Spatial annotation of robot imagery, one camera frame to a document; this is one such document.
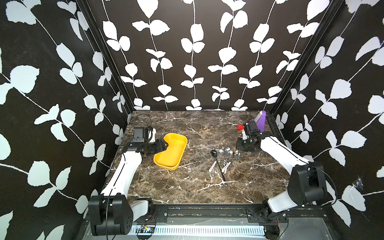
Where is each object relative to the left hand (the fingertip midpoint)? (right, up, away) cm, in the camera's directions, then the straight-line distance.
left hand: (164, 143), depth 83 cm
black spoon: (+30, -8, +12) cm, 34 cm away
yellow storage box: (+2, -11, +10) cm, 15 cm away
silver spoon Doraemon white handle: (+40, -8, +12) cm, 43 cm away
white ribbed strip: (+21, -41, -13) cm, 48 cm away
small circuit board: (-6, -39, -13) cm, 42 cm away
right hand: (+42, -1, +6) cm, 43 cm away
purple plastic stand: (+60, +13, +13) cm, 63 cm away
